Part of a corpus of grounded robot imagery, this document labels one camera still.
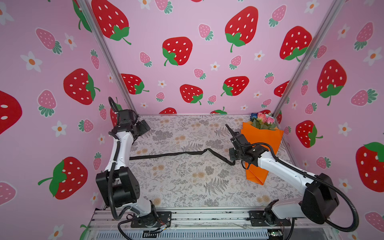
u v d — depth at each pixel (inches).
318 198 16.4
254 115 45.4
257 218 28.8
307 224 29.1
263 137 41.1
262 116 43.6
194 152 39.4
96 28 29.3
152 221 26.6
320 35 30.5
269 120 42.3
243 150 24.5
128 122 25.0
